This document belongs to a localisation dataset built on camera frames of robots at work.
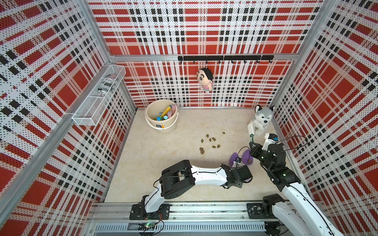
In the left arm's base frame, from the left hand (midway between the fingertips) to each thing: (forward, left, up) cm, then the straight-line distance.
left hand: (238, 178), depth 84 cm
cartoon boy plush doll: (+52, +19, +33) cm, 64 cm away
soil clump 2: (+26, +21, -1) cm, 34 cm away
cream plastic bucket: (+44, +53, +14) cm, 70 cm away
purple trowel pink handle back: (+42, +40, +16) cm, 60 cm away
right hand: (+14, -7, +17) cm, 23 cm away
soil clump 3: (+22, +13, -1) cm, 25 cm away
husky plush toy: (+34, -18, +16) cm, 42 cm away
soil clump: (+31, +17, -1) cm, 35 cm away
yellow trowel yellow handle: (+41, +47, +12) cm, 63 cm away
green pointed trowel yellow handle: (+43, +44, +14) cm, 63 cm away
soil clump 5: (+33, +5, -1) cm, 33 cm away
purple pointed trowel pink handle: (+13, +1, -1) cm, 13 cm away
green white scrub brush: (+20, -7, +18) cm, 28 cm away
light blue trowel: (+34, +44, +16) cm, 57 cm away
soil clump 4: (+22, +9, -1) cm, 24 cm away
